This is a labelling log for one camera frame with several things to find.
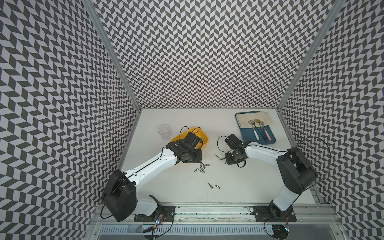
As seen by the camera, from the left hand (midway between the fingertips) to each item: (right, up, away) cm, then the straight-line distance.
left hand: (198, 159), depth 81 cm
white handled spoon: (+39, +20, +28) cm, 52 cm away
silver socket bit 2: (+5, -6, +8) cm, 11 cm away
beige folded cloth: (+34, +23, +30) cm, 51 cm away
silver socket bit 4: (-1, -7, +6) cm, 9 cm away
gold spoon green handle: (+45, +21, +31) cm, 58 cm away
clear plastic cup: (-22, +14, +13) cm, 29 cm away
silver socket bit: (+11, -1, +13) cm, 17 cm away
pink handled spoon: (+46, +20, +28) cm, 57 cm away
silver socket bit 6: (+7, -15, +2) cm, 17 cm away
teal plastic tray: (+43, +11, +22) cm, 49 cm away
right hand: (+19, -5, +10) cm, 22 cm away
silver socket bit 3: (+1, -5, +9) cm, 10 cm away
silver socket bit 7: (+11, -16, +2) cm, 20 cm away
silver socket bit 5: (+2, -9, +8) cm, 12 cm away
